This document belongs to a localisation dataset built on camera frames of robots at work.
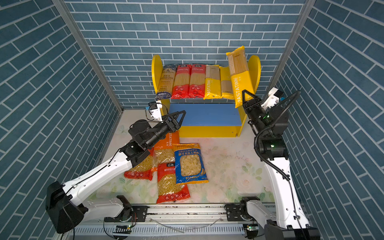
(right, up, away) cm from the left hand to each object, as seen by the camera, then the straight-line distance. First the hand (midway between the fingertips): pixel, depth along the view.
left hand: (183, 113), depth 64 cm
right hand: (+23, +9, -6) cm, 25 cm away
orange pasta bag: (-15, -22, +27) cm, 38 cm away
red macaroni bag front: (-10, -39, +14) cm, 43 cm away
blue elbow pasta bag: (+1, -29, +22) cm, 37 cm away
